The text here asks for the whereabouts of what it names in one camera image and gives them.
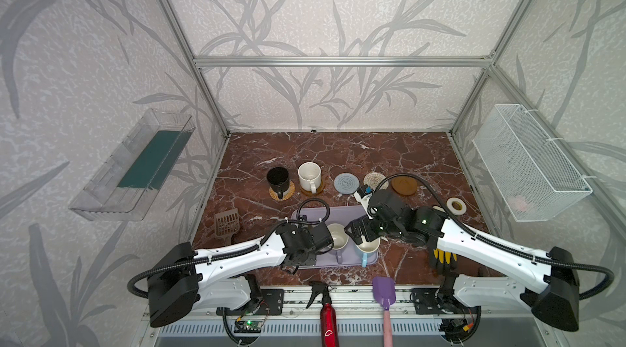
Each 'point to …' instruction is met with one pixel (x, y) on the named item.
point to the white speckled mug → (310, 176)
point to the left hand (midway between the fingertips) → (310, 252)
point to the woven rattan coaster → (286, 196)
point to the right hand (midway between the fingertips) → (355, 217)
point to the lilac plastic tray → (331, 215)
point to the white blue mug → (368, 249)
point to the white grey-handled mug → (340, 237)
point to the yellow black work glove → (446, 261)
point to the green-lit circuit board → (248, 327)
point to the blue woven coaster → (346, 183)
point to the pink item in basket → (518, 202)
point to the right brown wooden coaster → (404, 186)
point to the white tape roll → (450, 207)
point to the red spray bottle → (328, 319)
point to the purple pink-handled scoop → (384, 289)
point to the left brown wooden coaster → (318, 192)
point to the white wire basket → (533, 177)
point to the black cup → (279, 179)
